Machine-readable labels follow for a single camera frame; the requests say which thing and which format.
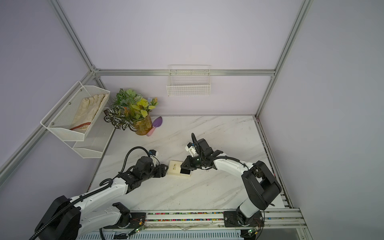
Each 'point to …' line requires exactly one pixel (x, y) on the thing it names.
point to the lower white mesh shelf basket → (97, 138)
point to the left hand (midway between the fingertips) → (163, 168)
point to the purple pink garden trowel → (157, 123)
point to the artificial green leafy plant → (128, 108)
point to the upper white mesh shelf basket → (72, 117)
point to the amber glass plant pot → (143, 125)
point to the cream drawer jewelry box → (174, 168)
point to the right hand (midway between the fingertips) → (183, 168)
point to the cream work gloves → (88, 108)
